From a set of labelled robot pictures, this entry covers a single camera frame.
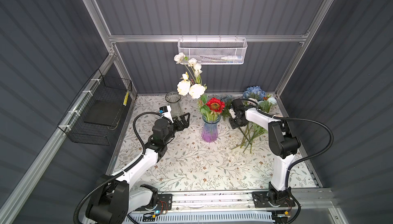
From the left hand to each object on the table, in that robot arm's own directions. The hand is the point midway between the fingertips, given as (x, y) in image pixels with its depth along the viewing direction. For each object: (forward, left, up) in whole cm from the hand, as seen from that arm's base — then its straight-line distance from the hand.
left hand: (184, 115), depth 81 cm
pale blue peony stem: (+16, -54, -14) cm, 59 cm away
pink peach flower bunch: (-1, -40, -19) cm, 44 cm away
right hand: (+5, -34, -19) cm, 39 cm away
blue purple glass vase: (0, -15, -19) cm, 24 cm away
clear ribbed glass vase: (+17, +7, -4) cm, 19 cm away
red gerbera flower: (-1, -16, +7) cm, 18 cm away
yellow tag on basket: (+11, +32, +4) cm, 34 cm away
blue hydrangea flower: (+27, -50, -10) cm, 58 cm away
